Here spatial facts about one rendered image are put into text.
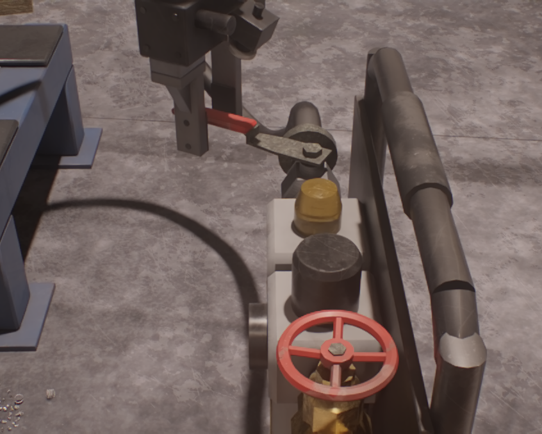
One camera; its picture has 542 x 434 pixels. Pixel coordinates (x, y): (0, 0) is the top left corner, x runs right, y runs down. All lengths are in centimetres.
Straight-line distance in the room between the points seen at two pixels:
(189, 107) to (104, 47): 138
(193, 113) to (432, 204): 29
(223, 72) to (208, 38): 9
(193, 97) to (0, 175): 52
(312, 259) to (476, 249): 88
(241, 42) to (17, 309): 68
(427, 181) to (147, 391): 72
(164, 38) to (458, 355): 36
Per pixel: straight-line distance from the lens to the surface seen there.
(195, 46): 68
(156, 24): 67
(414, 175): 53
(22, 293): 128
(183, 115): 73
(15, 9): 234
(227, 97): 78
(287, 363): 49
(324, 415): 51
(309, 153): 72
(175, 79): 69
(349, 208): 68
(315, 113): 84
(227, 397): 115
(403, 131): 57
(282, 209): 68
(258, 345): 59
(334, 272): 55
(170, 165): 160
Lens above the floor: 86
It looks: 36 degrees down
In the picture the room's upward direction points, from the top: straight up
